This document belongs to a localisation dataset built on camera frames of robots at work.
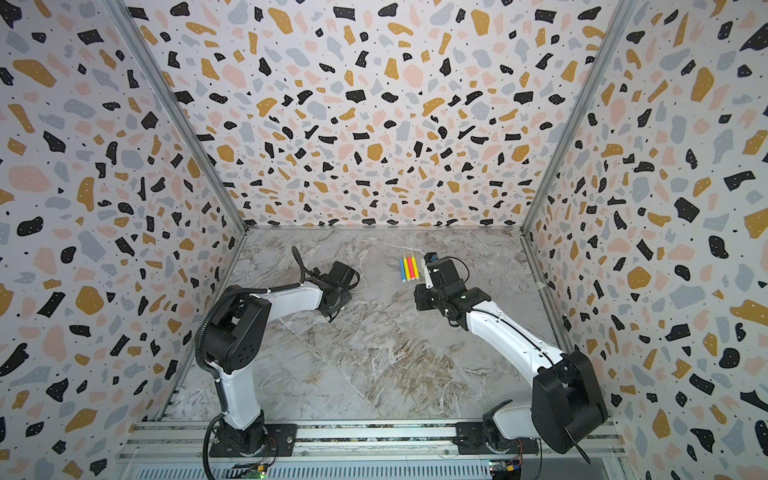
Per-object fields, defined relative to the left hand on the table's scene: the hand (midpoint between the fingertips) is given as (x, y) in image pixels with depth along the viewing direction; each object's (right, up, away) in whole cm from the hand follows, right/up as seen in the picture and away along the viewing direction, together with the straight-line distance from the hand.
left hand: (344, 293), depth 99 cm
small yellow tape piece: (+69, +2, +10) cm, 70 cm away
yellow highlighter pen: (+21, +5, +8) cm, 23 cm away
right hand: (+23, +4, -14) cm, 27 cm away
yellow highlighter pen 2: (+24, +9, +11) cm, 28 cm away
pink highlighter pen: (+22, +8, +11) cm, 26 cm away
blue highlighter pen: (+19, +5, +8) cm, 22 cm away
